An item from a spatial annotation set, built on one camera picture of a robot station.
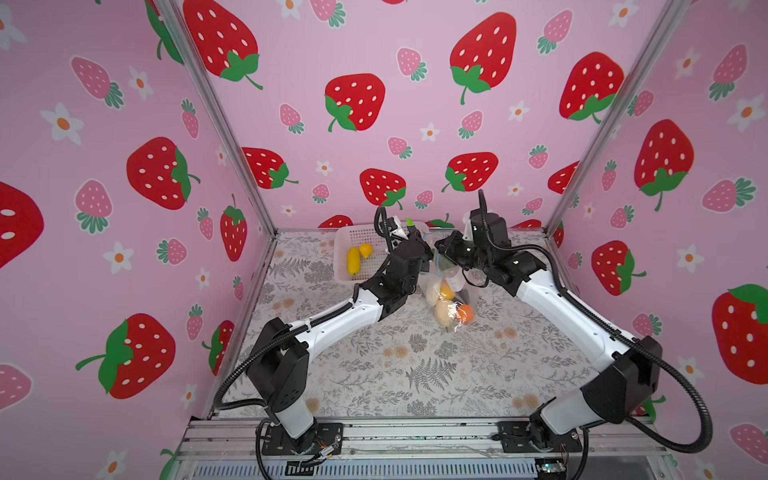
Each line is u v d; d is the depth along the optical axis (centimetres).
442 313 90
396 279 60
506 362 88
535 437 66
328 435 75
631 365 41
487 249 57
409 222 78
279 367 44
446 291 90
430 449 73
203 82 78
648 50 75
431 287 90
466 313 88
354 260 107
